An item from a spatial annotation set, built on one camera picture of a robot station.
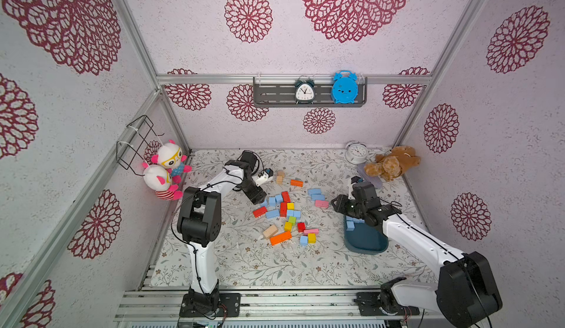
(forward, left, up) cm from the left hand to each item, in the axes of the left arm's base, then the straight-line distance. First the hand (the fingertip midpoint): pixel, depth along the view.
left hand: (254, 194), depth 97 cm
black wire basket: (+8, +39, +28) cm, 49 cm away
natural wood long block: (-16, -7, -4) cm, 18 cm away
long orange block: (-19, -12, -4) cm, 22 cm away
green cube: (-11, -17, -3) cm, 20 cm away
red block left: (-6, -3, -5) cm, 8 cm away
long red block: (+2, -14, -4) cm, 15 cm away
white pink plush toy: (-3, +35, +16) cm, 38 cm away
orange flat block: (+9, -19, -5) cm, 22 cm away
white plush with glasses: (+10, +35, +13) cm, 38 cm away
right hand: (-8, -32, +8) cm, 34 cm away
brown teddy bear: (+9, -60, +10) cm, 62 cm away
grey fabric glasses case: (+16, -51, -3) cm, 54 cm away
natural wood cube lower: (+10, -11, -3) cm, 15 cm away
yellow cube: (-4, -16, -4) cm, 17 cm away
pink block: (-3, -31, -4) cm, 31 cm away
